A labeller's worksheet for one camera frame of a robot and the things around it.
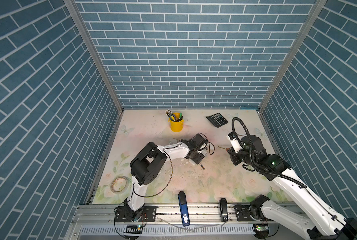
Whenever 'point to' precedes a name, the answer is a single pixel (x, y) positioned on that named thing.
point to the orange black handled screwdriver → (227, 149)
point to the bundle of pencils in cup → (170, 115)
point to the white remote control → (192, 162)
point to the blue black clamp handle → (184, 209)
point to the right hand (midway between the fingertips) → (228, 147)
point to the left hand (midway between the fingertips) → (198, 157)
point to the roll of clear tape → (119, 184)
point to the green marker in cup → (180, 115)
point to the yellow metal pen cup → (176, 126)
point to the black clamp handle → (223, 210)
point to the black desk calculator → (218, 120)
